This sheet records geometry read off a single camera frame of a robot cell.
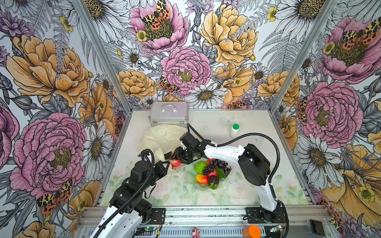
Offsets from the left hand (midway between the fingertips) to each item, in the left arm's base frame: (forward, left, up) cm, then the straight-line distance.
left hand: (170, 167), depth 74 cm
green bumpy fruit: (+5, -15, -10) cm, 19 cm away
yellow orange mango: (-2, -16, -12) cm, 20 cm away
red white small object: (-26, -12, -11) cm, 30 cm away
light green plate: (0, -19, -9) cm, 21 cm away
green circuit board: (-25, -50, -16) cm, 58 cm away
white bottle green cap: (+28, -39, -8) cm, 49 cm away
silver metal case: (+38, +4, -1) cm, 38 cm away
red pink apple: (+5, -2, -7) cm, 9 cm away
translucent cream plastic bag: (+21, +8, -7) cm, 23 cm away
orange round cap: (-26, -36, -7) cm, 45 cm away
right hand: (+6, -2, -9) cm, 11 cm away
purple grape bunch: (+4, -23, -5) cm, 24 cm away
